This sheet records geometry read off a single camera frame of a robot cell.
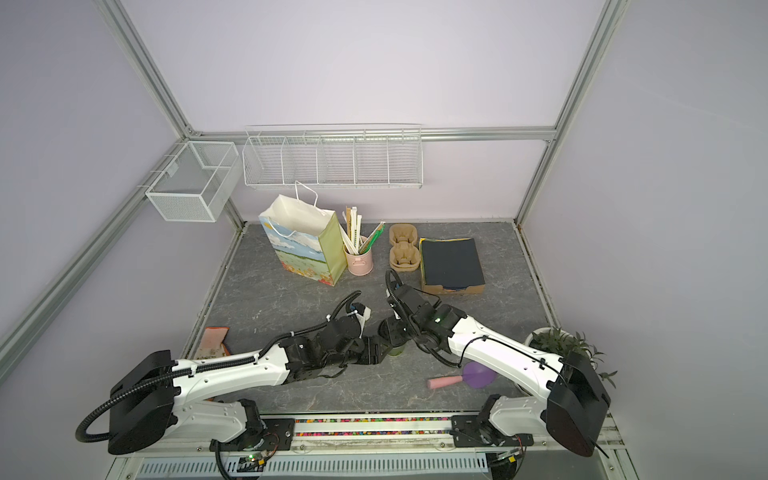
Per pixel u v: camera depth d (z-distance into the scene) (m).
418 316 0.60
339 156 0.98
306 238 0.83
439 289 0.96
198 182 0.98
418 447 0.74
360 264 1.03
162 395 0.41
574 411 0.39
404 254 1.06
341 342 0.60
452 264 1.04
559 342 0.71
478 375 0.83
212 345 0.89
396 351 0.84
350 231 0.99
